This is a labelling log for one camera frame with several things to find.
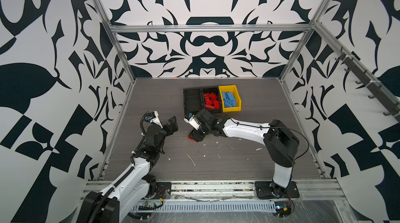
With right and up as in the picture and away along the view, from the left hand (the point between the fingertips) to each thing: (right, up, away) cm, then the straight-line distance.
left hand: (168, 117), depth 83 cm
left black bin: (+12, +8, +27) cm, 31 cm away
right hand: (+12, -8, +3) cm, 15 cm away
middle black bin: (+27, +15, +27) cm, 41 cm away
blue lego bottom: (+35, +9, +20) cm, 41 cm away
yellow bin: (+39, +15, +25) cm, 49 cm away
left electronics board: (-6, -39, -11) cm, 41 cm away
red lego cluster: (+24, +7, +22) cm, 33 cm away
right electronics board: (+54, -39, -12) cm, 68 cm away
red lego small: (+10, -12, +5) cm, 16 cm away
